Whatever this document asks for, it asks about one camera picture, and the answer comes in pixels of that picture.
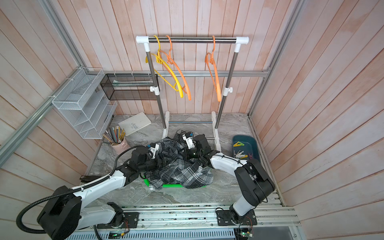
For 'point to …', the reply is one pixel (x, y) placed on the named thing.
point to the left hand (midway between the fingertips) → (170, 162)
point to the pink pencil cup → (115, 136)
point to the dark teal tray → (250, 147)
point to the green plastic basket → (166, 185)
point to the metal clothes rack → (216, 115)
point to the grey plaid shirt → (173, 170)
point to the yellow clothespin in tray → (238, 144)
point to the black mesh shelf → (129, 86)
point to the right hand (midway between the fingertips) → (178, 151)
